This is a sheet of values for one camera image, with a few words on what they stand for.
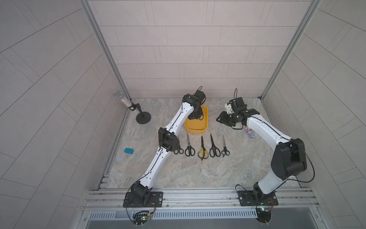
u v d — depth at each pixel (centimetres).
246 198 71
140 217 65
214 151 89
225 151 89
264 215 68
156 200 71
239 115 64
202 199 72
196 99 71
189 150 88
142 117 101
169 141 63
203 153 87
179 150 89
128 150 88
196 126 94
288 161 44
